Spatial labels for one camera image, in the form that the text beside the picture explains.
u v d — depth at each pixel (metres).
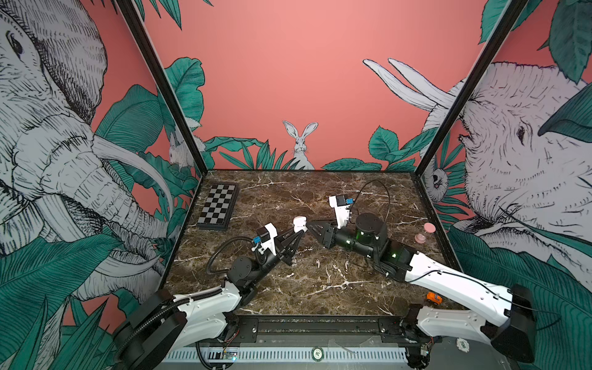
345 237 0.60
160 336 0.41
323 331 0.75
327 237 0.58
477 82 0.86
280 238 0.66
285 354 0.70
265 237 0.58
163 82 0.85
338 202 0.61
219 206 1.01
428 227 0.90
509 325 0.39
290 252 0.65
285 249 0.63
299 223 0.66
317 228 0.62
